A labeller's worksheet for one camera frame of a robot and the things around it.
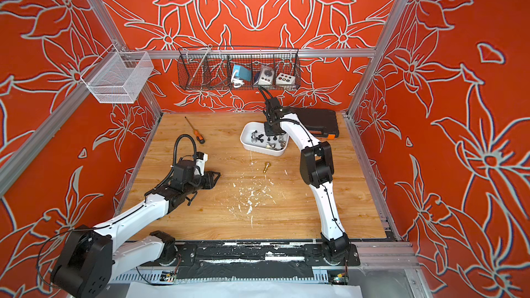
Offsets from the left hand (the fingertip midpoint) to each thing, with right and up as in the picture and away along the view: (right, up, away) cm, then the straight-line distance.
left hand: (218, 173), depth 86 cm
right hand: (+22, +19, +14) cm, 32 cm away
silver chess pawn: (+14, +14, +21) cm, 29 cm away
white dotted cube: (+29, +43, +9) cm, 52 cm away
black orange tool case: (+51, +22, +23) cm, 61 cm away
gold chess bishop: (+21, +2, +10) cm, 23 cm away
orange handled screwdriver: (-15, +14, +21) cm, 29 cm away
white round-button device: (+20, +42, +4) cm, 47 cm away
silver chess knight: (+29, +13, +20) cm, 37 cm away
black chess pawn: (+18, +13, +21) cm, 31 cm away
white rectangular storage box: (+17, +19, +25) cm, 36 cm away
